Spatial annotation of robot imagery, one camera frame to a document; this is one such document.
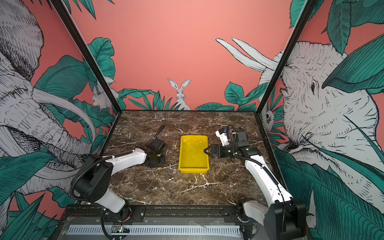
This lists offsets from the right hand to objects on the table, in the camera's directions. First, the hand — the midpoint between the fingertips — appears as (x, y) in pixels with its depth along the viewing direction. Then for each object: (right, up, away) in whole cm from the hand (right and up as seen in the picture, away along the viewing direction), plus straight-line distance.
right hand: (209, 149), depth 77 cm
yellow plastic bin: (-9, -9, +17) cm, 22 cm away
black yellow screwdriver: (-30, -14, +13) cm, 35 cm away
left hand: (-28, -10, +14) cm, 33 cm away
